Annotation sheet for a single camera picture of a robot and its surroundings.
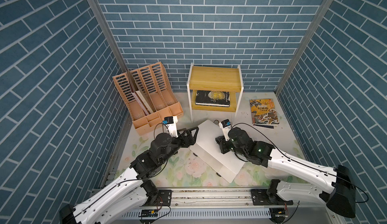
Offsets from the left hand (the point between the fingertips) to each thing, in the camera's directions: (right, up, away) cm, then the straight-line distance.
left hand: (197, 130), depth 68 cm
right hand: (+10, -6, +8) cm, 14 cm away
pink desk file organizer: (-34, +17, +33) cm, 51 cm away
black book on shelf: (+9, +16, +26) cm, 32 cm away
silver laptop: (+13, -15, -1) cm, 20 cm away
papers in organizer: (-33, +13, +21) cm, 41 cm away
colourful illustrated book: (+47, +7, +40) cm, 62 cm away
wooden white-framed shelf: (+9, +20, +11) cm, 25 cm away
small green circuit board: (-23, -41, +5) cm, 47 cm away
